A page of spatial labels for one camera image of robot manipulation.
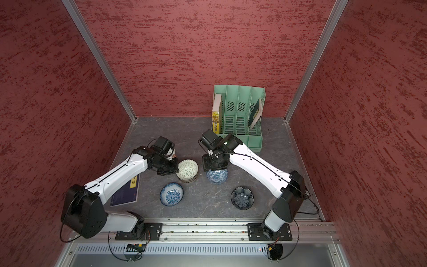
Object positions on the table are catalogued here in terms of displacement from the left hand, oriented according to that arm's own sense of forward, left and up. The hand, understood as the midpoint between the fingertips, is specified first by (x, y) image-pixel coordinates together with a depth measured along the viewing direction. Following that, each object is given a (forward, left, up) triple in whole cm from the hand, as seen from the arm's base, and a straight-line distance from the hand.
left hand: (177, 173), depth 82 cm
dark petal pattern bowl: (-9, -33, -9) cm, 35 cm away
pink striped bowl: (-2, -7, -4) cm, 8 cm away
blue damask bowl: (+3, -20, -9) cm, 22 cm away
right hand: (-2, -17, +8) cm, 19 cm away
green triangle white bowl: (+4, -5, -3) cm, 7 cm away
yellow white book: (+28, -19, +15) cm, 37 cm away
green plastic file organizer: (+51, -37, -6) cm, 63 cm away
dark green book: (+40, -45, +3) cm, 61 cm away
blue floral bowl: (-7, +4, -10) cm, 13 cm away
